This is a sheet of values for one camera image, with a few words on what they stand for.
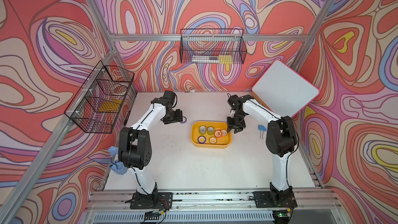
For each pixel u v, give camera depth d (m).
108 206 0.74
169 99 0.73
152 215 0.72
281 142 0.55
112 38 0.88
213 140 0.93
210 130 0.95
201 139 0.93
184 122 1.02
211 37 0.88
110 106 0.72
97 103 0.68
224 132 0.96
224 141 0.93
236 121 0.80
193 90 1.19
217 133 0.96
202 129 0.96
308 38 0.89
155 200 0.66
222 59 0.82
